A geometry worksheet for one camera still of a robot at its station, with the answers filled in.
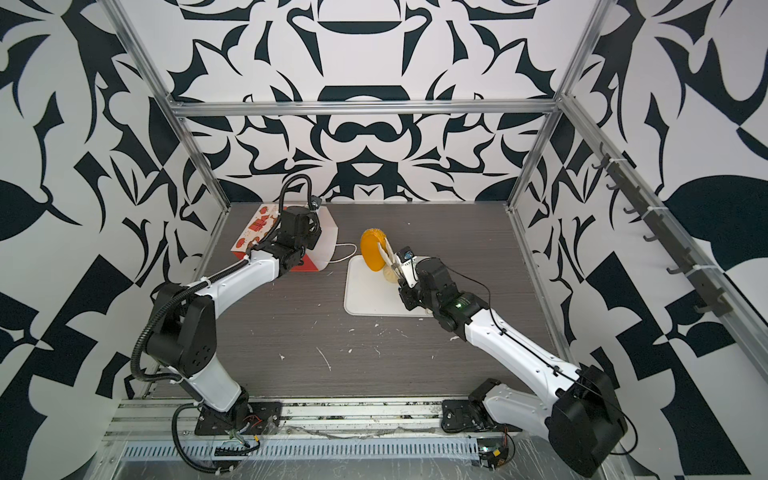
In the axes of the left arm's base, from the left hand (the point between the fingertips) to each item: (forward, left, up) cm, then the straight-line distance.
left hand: (303, 215), depth 89 cm
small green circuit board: (-57, -47, -21) cm, 77 cm away
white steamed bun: (-11, -26, -17) cm, 33 cm away
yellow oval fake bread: (-9, -20, -8) cm, 23 cm away
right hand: (-20, -29, -4) cm, 35 cm away
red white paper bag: (+5, +14, -8) cm, 17 cm away
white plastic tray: (-17, -18, -17) cm, 30 cm away
